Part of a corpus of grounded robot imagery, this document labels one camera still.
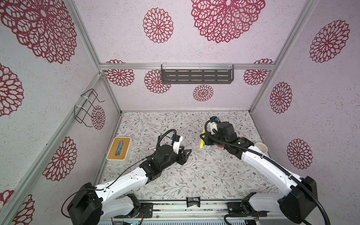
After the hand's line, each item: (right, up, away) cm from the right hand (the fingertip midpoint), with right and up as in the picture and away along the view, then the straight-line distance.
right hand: (201, 133), depth 78 cm
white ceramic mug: (+43, -10, +16) cm, 47 cm away
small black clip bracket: (-6, -37, -3) cm, 37 cm away
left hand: (-8, -10, -1) cm, 13 cm away
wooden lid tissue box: (-51, -12, +14) cm, 54 cm away
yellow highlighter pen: (0, -5, -2) cm, 5 cm away
